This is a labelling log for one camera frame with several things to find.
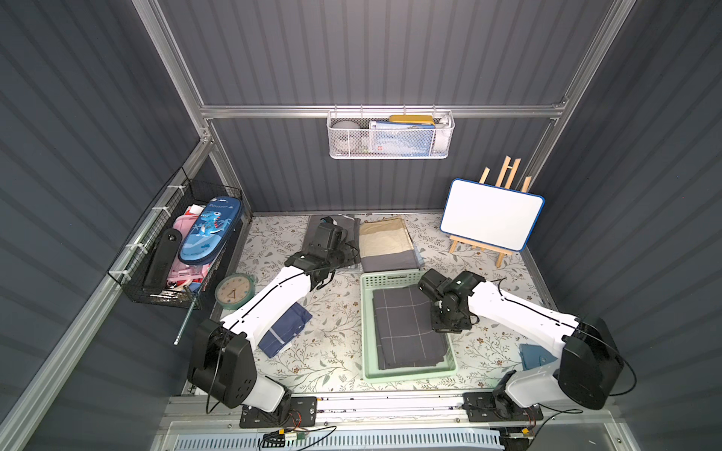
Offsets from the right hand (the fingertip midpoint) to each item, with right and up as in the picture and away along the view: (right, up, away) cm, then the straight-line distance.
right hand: (446, 327), depth 81 cm
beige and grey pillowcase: (-16, +24, +28) cm, 40 cm away
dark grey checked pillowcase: (-11, -3, +2) cm, 12 cm away
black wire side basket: (-75, +34, -4) cm, 83 cm away
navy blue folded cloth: (-47, 0, +8) cm, 48 cm away
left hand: (-28, +22, +3) cm, 36 cm away
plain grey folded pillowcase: (-29, +31, +32) cm, 53 cm away
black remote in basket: (-69, +21, -18) cm, 75 cm away
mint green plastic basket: (-22, -13, 0) cm, 25 cm away
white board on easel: (+18, +34, +11) cm, 40 cm away
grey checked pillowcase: (-12, -2, +4) cm, 12 cm away
